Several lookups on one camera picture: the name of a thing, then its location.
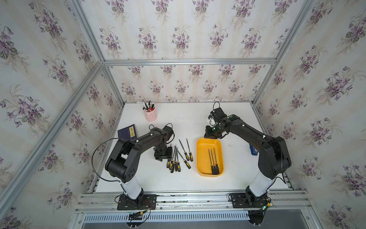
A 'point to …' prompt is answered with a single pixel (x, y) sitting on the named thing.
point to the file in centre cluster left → (176, 162)
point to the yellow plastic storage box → (203, 163)
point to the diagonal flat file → (185, 161)
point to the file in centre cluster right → (178, 163)
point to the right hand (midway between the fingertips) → (206, 136)
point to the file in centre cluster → (174, 164)
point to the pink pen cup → (150, 113)
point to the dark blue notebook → (127, 133)
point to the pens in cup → (148, 107)
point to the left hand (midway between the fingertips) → (169, 160)
